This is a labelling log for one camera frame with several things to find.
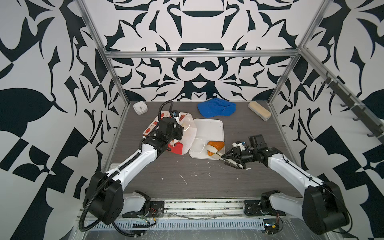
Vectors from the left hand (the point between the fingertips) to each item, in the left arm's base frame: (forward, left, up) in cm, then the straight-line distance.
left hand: (180, 122), depth 83 cm
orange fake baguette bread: (-7, -22, -15) cm, 27 cm away
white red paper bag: (-10, +1, -9) cm, 13 cm away
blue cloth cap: (+26, -25, -16) cm, 40 cm away
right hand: (-19, -23, -7) cm, 30 cm away
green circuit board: (-46, -42, -21) cm, 66 cm away
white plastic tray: (+9, -18, -21) cm, 29 cm away
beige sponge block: (+22, -57, -18) cm, 64 cm away
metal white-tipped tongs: (-10, -18, -13) cm, 24 cm away
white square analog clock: (+27, +31, -17) cm, 44 cm away
